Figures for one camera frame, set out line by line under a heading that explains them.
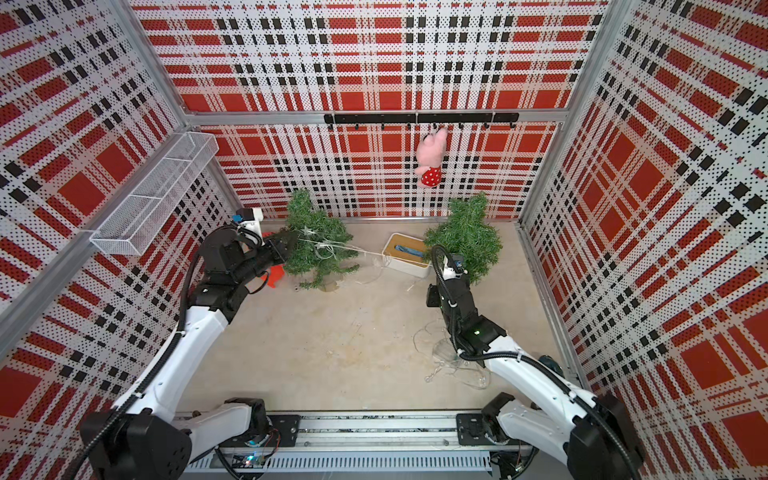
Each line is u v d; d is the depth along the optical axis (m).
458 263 0.65
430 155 0.92
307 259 0.80
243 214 0.64
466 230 0.81
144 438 0.40
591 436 0.38
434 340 0.89
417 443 0.73
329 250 0.75
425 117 0.89
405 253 1.07
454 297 0.57
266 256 0.65
